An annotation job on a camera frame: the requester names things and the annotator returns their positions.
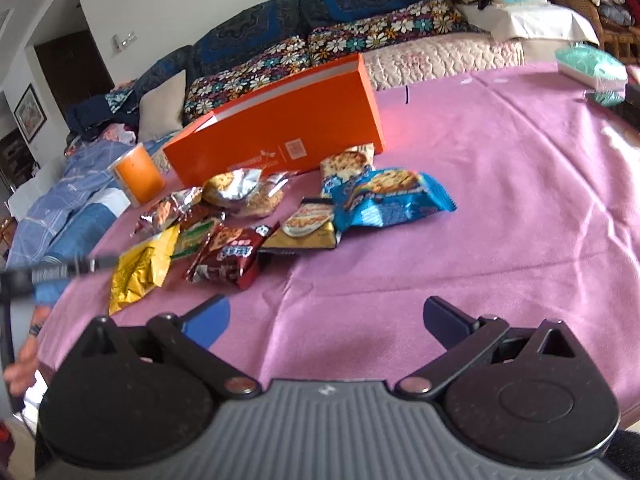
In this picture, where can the dark wooden door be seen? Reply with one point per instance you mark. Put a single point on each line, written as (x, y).
(70, 67)

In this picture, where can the orange cup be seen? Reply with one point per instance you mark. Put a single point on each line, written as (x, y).
(140, 177)

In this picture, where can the green snack packet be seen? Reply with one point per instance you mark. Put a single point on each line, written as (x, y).
(195, 237)

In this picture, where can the long black box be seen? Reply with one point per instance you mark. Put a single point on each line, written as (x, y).
(632, 107)

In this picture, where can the wicker chair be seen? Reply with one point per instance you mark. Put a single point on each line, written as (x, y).
(615, 35)

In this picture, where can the clear nut packet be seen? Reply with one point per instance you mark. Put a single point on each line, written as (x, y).
(270, 195)

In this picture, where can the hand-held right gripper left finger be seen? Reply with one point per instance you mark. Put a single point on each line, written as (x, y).
(207, 324)

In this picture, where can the blue cookie packet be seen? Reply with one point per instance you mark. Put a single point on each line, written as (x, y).
(390, 200)

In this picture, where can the white cloth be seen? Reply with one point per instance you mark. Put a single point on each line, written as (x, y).
(35, 192)

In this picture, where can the beige pillow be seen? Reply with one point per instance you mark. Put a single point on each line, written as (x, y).
(160, 107)

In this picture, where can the dark blue patterned sofa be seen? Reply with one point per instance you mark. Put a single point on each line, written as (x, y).
(240, 35)

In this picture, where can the blue plaid blanket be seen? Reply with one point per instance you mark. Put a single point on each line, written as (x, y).
(65, 175)

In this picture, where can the green tissue pack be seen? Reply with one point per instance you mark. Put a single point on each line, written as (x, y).
(592, 65)

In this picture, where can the dark red snack packet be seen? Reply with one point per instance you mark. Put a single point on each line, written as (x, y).
(230, 255)

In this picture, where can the black gold snack packet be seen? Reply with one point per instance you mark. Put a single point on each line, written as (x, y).
(305, 225)

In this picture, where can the wall switch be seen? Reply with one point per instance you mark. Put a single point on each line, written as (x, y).
(124, 41)

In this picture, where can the person's left hand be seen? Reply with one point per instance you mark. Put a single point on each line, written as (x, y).
(20, 371)

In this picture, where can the floral cushion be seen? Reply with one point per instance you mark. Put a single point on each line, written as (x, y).
(250, 75)
(390, 27)

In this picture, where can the blue striped sheet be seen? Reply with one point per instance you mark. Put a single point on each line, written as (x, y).
(80, 230)

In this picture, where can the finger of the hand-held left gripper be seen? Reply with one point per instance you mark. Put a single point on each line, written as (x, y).
(95, 264)

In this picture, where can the silver red snack packet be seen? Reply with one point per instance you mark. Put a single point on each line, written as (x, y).
(167, 210)

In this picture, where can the orange cardboard box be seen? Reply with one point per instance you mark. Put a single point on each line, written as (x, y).
(280, 130)

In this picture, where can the dark cabinet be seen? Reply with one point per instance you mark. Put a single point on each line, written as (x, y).
(15, 157)

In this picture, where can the pink tablecloth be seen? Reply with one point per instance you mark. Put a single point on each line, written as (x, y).
(500, 210)

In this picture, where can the pile of dark clothes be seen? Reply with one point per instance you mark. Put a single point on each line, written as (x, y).
(97, 115)

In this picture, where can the white cookie packet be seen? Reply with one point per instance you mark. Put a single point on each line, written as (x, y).
(347, 162)

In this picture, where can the yellow foil snack packet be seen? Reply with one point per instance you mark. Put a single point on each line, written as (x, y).
(140, 270)

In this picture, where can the small framed picture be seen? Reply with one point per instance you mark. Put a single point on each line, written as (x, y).
(31, 112)

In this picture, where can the cream quilted sofa cover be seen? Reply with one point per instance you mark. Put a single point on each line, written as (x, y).
(440, 60)

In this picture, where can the white paper bundle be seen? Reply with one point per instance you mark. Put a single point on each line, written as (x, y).
(540, 22)

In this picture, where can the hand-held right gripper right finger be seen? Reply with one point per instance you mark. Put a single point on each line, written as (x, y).
(445, 321)

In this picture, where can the silver yellow snack packet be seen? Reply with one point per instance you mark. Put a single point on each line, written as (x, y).
(230, 190)

